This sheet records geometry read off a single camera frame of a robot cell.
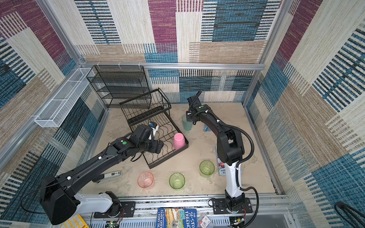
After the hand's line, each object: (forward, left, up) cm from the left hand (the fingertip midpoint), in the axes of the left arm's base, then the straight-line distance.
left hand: (158, 142), depth 80 cm
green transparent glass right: (-9, -28, -15) cm, 33 cm away
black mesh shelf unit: (+49, +34, +4) cm, 60 cm away
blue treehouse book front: (-34, -8, -14) cm, 37 cm away
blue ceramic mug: (+15, -30, -9) cm, 34 cm away
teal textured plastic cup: (+20, -17, -11) cm, 29 cm away
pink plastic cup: (+3, -12, -5) cm, 13 cm away
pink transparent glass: (-15, +8, -16) cm, 24 cm away
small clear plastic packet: (-35, -24, -15) cm, 45 cm away
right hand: (+21, -22, -5) cm, 31 cm away
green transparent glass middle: (-16, -10, -16) cm, 25 cm away
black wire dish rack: (+43, +10, -14) cm, 47 cm away
